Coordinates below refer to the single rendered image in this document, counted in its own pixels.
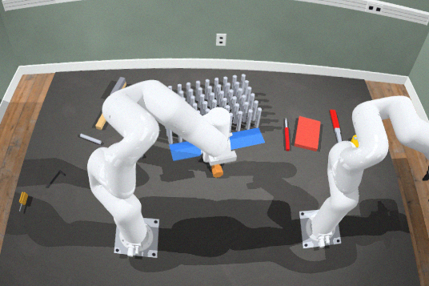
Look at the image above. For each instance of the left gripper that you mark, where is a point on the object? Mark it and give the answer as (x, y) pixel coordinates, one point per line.
(203, 158)

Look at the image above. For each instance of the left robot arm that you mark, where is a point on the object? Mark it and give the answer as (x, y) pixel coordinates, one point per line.
(134, 118)

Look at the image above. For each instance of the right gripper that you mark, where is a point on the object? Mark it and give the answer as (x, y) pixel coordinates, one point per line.
(426, 177)

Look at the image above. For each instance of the blue flat bar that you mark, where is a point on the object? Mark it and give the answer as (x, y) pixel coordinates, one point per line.
(238, 139)

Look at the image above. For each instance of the red rectangular block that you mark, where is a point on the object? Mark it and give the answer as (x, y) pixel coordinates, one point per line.
(307, 134)

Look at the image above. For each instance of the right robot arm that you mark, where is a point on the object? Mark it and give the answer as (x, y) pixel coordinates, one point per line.
(347, 162)

